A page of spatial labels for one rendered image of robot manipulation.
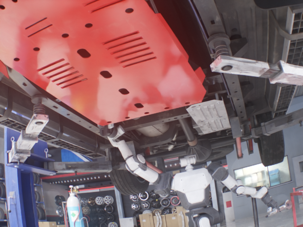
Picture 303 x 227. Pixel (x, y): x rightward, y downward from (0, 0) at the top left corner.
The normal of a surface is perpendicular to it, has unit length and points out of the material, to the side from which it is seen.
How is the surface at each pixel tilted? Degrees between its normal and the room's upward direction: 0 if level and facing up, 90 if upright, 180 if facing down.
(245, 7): 180
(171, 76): 178
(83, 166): 90
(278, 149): 137
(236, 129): 102
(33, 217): 90
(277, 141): 122
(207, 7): 167
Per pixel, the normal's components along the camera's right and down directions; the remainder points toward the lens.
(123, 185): -0.10, 0.52
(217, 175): 0.24, 0.15
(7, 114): 0.81, 0.43
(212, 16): 0.08, 0.88
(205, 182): -0.01, -0.29
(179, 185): -0.72, -0.16
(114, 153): -0.32, -0.38
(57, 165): 0.34, -0.34
